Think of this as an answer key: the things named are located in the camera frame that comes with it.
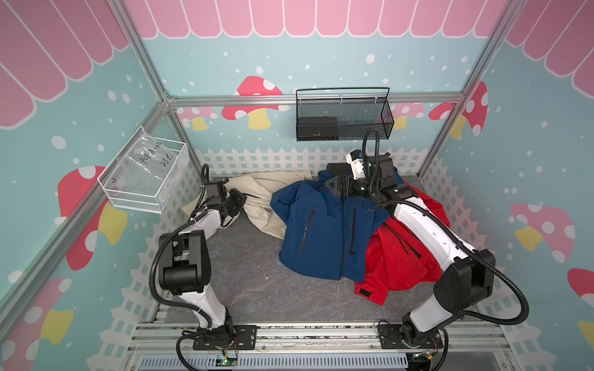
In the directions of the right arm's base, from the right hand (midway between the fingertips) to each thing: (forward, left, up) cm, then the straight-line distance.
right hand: (335, 182), depth 80 cm
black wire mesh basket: (+33, -6, +6) cm, 34 cm away
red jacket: (-20, -22, -18) cm, 35 cm away
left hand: (+6, +34, -14) cm, 37 cm away
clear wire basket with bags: (-3, +60, +9) cm, 61 cm away
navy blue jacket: (-10, +3, -19) cm, 22 cm away
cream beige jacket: (+13, +32, -18) cm, 39 cm away
